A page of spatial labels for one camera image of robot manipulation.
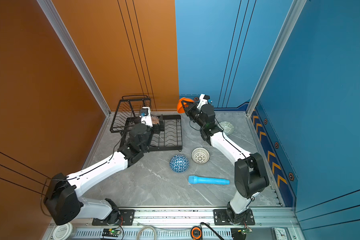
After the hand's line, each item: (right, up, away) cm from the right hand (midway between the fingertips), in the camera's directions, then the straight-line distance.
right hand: (179, 101), depth 77 cm
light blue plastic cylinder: (+8, -42, +4) cm, 44 cm away
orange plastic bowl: (+1, -3, +1) cm, 3 cm away
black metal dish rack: (-33, -3, +17) cm, 37 cm away
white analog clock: (+47, -61, -10) cm, 78 cm away
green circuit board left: (-32, -63, -6) cm, 71 cm away
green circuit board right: (+31, -62, -7) cm, 70 cm away
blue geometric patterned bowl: (-1, -36, +14) cm, 38 cm away
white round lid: (-50, -59, -12) cm, 79 cm away
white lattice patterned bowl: (+13, -32, +17) cm, 38 cm away
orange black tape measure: (+8, -61, -10) cm, 63 cm away
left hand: (-13, -7, -1) cm, 14 cm away
